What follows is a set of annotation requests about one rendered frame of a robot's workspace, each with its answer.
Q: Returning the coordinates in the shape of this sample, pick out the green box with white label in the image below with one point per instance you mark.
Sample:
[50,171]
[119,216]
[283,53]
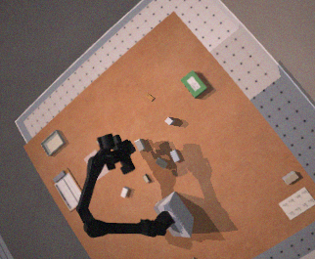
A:
[193,83]

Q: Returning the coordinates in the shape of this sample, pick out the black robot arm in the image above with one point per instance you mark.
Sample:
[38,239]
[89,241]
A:
[98,228]

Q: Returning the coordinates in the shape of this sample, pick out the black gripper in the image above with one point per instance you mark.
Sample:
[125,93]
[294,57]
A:
[128,165]

